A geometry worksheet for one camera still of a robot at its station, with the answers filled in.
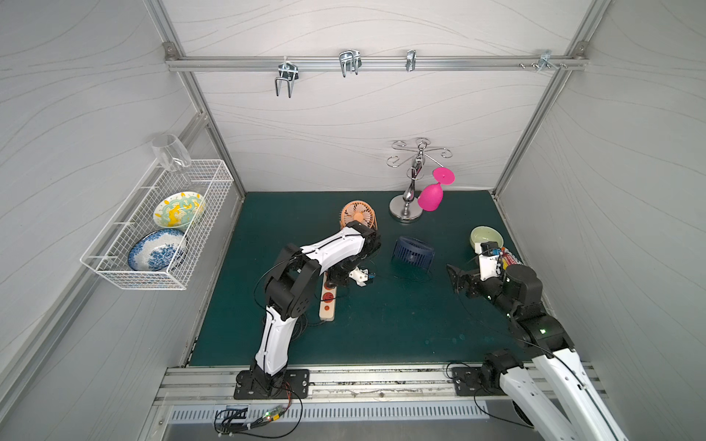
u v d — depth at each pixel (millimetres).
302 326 817
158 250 628
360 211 1018
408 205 1118
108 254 553
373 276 840
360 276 839
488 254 615
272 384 635
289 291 522
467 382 734
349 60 761
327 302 864
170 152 638
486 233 1015
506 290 566
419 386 739
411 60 785
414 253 883
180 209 705
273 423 674
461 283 662
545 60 764
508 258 931
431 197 963
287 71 781
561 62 783
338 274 797
